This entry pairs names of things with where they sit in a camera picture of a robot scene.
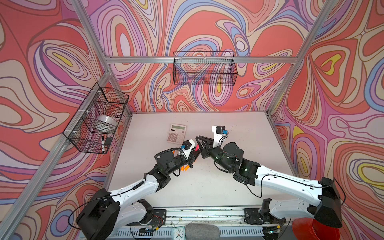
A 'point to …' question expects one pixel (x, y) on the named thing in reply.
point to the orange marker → (183, 168)
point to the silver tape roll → (108, 120)
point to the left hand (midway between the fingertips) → (202, 146)
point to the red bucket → (308, 228)
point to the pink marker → (197, 147)
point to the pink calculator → (176, 133)
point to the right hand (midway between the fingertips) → (196, 144)
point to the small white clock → (179, 233)
